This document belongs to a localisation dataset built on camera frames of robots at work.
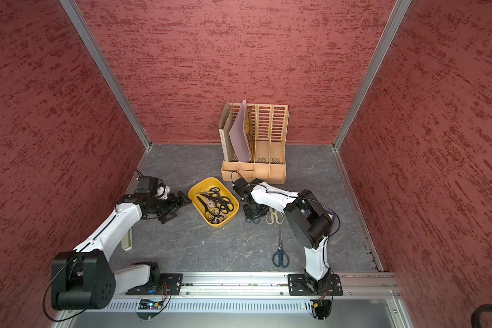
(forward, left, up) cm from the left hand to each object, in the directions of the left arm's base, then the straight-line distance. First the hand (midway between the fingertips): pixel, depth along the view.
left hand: (184, 211), depth 84 cm
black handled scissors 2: (+2, -10, -6) cm, 12 cm away
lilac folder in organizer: (+35, -22, +11) cm, 42 cm away
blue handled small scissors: (-1, -30, -7) cm, 31 cm away
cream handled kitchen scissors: (+2, -39, -8) cm, 40 cm away
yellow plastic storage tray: (+17, -7, -5) cm, 19 cm away
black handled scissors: (+8, -15, -8) cm, 19 cm away
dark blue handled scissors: (-16, -41, -9) cm, 45 cm away
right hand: (+1, -32, -8) cm, 32 cm away
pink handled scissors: (+1, -14, -7) cm, 15 cm away
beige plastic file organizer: (+43, -29, -2) cm, 52 cm away
